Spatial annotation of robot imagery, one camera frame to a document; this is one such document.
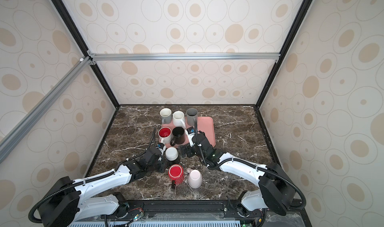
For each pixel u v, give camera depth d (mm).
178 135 979
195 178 747
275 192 421
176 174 780
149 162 648
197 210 744
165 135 998
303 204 400
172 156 821
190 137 719
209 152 625
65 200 401
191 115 1010
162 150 774
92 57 897
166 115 1009
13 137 522
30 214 389
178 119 1033
